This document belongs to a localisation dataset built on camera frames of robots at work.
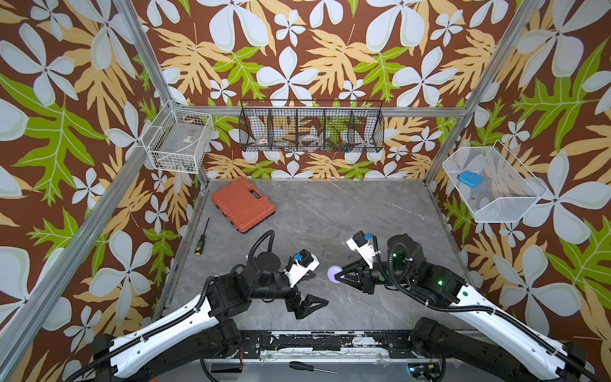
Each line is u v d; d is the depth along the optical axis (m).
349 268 0.61
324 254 0.94
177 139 0.86
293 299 0.55
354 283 0.60
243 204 1.05
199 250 0.93
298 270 0.56
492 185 0.82
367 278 0.56
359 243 0.58
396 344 0.74
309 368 0.70
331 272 0.64
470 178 0.85
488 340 0.45
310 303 0.54
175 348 0.46
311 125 0.96
